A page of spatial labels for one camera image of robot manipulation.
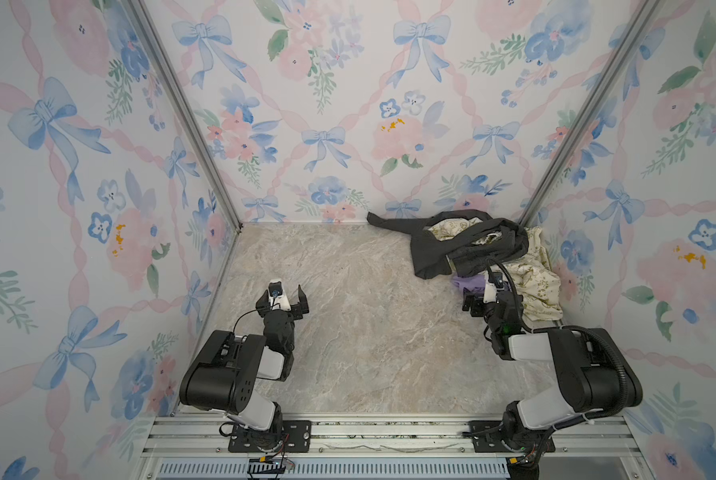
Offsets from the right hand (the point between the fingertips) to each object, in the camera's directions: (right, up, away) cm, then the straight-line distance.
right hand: (481, 287), depth 94 cm
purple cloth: (-1, +1, +3) cm, 3 cm away
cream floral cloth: (+15, +3, -4) cm, 16 cm away
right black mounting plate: (-8, -36, -21) cm, 43 cm away
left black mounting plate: (-54, -35, -20) cm, 68 cm away
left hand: (-61, +1, -6) cm, 61 cm away
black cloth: (-13, +10, +12) cm, 20 cm away
